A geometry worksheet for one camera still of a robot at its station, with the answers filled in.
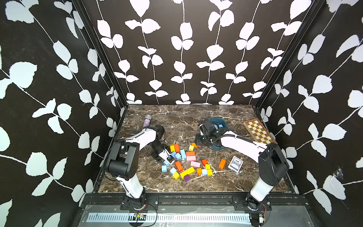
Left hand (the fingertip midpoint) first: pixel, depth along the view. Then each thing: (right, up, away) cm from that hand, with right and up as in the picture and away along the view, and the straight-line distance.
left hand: (166, 154), depth 89 cm
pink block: (+19, -6, -1) cm, 20 cm away
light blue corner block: (-1, -8, -5) cm, 9 cm away
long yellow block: (+14, -9, -5) cm, 18 cm away
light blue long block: (+5, 0, +2) cm, 5 cm away
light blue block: (+1, -4, -4) cm, 6 cm away
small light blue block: (+5, -9, -5) cm, 11 cm away
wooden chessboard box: (+66, +13, +12) cm, 69 cm away
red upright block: (+7, +3, +5) cm, 9 cm away
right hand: (+18, +10, -2) cm, 21 cm away
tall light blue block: (+11, 0, +2) cm, 11 cm away
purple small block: (+14, -12, -8) cm, 20 cm away
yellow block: (+4, +3, +4) cm, 6 cm away
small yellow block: (+7, -11, -7) cm, 15 cm away
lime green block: (+16, +3, +4) cm, 17 cm away
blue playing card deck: (+44, -6, -3) cm, 45 cm away
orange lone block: (+36, -6, -1) cm, 37 cm away
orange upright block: (+9, -6, -3) cm, 11 cm away
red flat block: (+16, 0, +3) cm, 16 cm away
